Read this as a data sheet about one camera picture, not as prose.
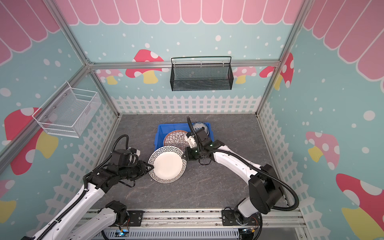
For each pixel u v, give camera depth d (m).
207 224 0.74
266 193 0.43
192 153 0.71
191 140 0.76
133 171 0.65
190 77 1.02
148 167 0.75
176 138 1.05
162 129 1.05
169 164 0.79
